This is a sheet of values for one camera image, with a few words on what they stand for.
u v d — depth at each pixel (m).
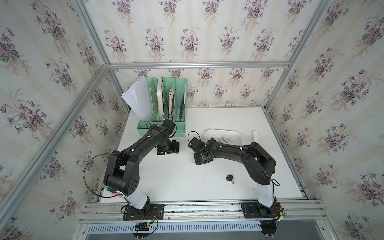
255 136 1.00
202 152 0.67
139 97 0.96
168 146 0.74
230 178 0.82
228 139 1.01
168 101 1.01
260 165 0.49
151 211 0.73
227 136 1.00
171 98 0.98
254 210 0.74
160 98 0.95
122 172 0.45
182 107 1.07
